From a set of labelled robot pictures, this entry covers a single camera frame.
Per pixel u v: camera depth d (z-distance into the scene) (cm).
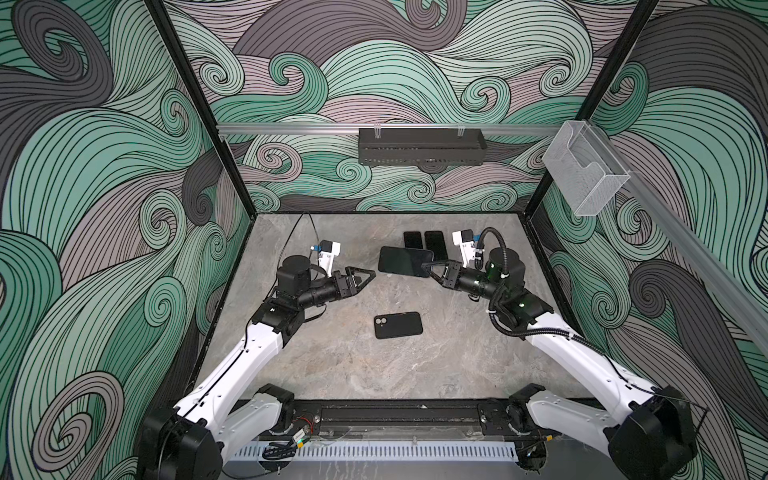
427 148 95
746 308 50
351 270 65
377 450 70
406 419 74
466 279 64
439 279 67
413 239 110
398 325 91
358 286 64
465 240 67
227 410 45
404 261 108
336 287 64
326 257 68
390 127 93
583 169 79
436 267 70
